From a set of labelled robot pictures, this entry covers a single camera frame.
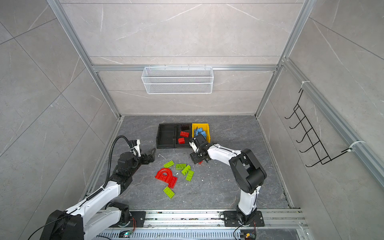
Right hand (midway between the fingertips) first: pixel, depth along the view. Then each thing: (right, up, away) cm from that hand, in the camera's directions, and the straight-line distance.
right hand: (196, 155), depth 95 cm
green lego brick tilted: (-6, -7, -7) cm, 12 cm away
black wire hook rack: (+53, +15, -26) cm, 61 cm away
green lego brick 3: (-4, -11, -7) cm, 14 cm away
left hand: (-28, +7, -11) cm, 31 cm away
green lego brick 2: (-10, -6, -5) cm, 13 cm away
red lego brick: (-14, -14, -11) cm, 22 cm away
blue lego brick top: (+2, +16, +9) cm, 19 cm away
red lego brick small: (-10, +9, +6) cm, 15 cm away
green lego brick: (-17, -5, -3) cm, 18 cm away
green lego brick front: (-15, -18, -15) cm, 28 cm away
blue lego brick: (+6, +13, +8) cm, 17 cm away
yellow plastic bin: (+7, +18, +11) cm, 22 cm away
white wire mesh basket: (-13, +51, +5) cm, 52 cm away
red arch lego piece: (-20, -10, -8) cm, 23 cm away
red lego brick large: (-9, +13, +11) cm, 19 cm away
